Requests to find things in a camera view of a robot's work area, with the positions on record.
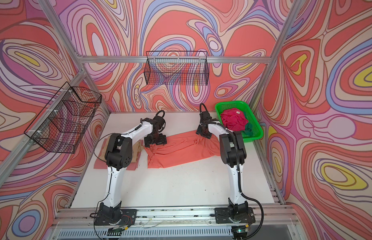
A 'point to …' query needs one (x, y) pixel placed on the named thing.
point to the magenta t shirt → (234, 119)
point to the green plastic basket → (257, 131)
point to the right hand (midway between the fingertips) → (203, 135)
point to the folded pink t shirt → (101, 164)
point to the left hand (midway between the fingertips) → (161, 144)
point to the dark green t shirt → (248, 129)
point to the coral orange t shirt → (180, 147)
